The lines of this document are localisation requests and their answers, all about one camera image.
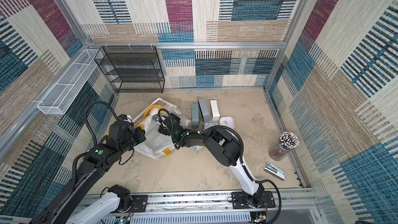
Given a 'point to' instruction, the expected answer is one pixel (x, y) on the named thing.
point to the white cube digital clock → (215, 110)
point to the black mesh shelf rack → (132, 69)
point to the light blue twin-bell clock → (195, 148)
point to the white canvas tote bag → (157, 144)
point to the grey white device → (204, 109)
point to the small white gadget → (208, 125)
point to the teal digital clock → (195, 115)
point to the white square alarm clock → (227, 121)
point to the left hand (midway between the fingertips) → (146, 130)
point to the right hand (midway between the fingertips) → (169, 118)
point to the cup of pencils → (287, 141)
